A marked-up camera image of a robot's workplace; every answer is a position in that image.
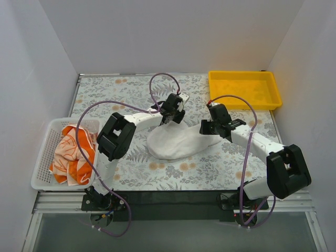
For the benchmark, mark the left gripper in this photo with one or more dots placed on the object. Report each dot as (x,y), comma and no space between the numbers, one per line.
(169,117)

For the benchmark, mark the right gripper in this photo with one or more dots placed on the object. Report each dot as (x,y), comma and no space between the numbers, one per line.
(207,127)

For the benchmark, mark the white towel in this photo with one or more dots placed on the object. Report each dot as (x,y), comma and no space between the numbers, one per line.
(174,141)

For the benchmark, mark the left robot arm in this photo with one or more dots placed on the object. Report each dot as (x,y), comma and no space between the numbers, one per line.
(116,135)

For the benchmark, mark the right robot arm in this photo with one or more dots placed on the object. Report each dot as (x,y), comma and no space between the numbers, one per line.
(287,171)

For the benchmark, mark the yellow plastic tray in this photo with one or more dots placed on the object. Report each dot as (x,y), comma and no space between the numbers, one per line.
(258,88)

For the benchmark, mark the orange patterned towel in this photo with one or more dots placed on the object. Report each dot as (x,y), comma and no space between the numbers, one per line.
(69,166)

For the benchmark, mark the white plastic basket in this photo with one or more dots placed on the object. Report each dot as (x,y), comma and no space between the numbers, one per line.
(42,178)

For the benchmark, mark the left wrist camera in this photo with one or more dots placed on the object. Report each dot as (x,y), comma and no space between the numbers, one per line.
(184,97)

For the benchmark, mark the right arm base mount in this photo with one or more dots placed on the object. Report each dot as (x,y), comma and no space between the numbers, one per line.
(247,215)

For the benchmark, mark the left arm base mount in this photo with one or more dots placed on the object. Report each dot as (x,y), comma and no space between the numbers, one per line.
(108,204)

